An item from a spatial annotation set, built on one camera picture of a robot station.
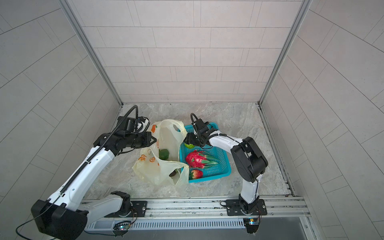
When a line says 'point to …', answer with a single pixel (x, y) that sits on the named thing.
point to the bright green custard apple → (189, 146)
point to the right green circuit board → (252, 224)
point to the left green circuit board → (121, 228)
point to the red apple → (195, 174)
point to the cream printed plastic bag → (159, 163)
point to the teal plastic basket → (222, 169)
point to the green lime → (164, 154)
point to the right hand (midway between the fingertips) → (189, 141)
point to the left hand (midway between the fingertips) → (159, 138)
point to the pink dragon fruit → (200, 159)
